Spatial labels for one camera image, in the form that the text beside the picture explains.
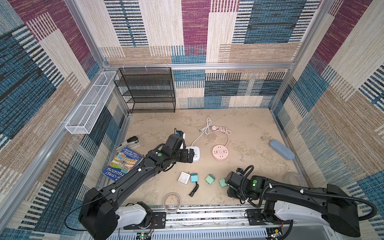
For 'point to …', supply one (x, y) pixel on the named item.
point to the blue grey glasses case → (282, 149)
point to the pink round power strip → (220, 152)
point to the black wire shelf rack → (147, 90)
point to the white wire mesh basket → (82, 121)
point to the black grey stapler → (131, 142)
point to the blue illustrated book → (125, 161)
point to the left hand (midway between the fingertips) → (187, 150)
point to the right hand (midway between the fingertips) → (232, 195)
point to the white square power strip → (196, 150)
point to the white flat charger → (184, 177)
